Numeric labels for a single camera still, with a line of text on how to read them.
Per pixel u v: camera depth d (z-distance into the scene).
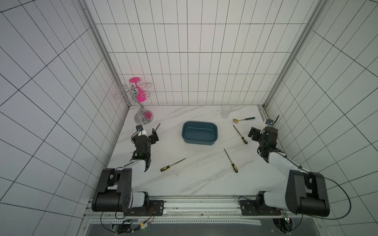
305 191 0.42
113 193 0.42
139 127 0.76
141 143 0.67
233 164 0.88
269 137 0.68
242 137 1.00
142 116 1.10
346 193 0.40
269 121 0.76
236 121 1.10
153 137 0.81
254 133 0.80
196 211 0.73
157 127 1.07
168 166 0.87
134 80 0.98
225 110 1.12
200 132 1.01
